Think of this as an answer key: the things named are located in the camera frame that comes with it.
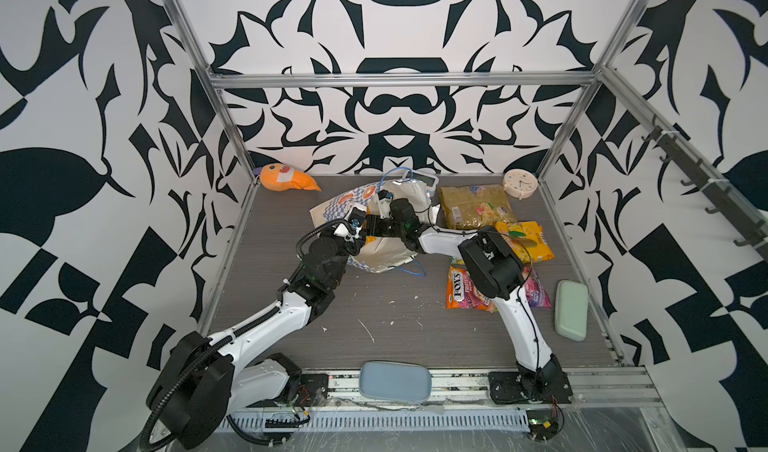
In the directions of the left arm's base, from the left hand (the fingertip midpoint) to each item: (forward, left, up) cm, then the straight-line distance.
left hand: (349, 203), depth 75 cm
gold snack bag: (+17, -40, -24) cm, 49 cm away
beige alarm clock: (+29, -61, -26) cm, 72 cm away
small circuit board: (-44, -45, -30) cm, 69 cm away
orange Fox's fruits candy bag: (-13, -31, -25) cm, 42 cm away
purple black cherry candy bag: (-14, -52, -26) cm, 60 cm away
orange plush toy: (+30, +28, -20) cm, 46 cm away
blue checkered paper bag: (+3, -9, -28) cm, 29 cm away
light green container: (-19, -61, -27) cm, 69 cm away
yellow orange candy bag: (+3, -55, -24) cm, 60 cm away
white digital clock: (+30, -27, -25) cm, 47 cm away
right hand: (+9, 0, -20) cm, 22 cm away
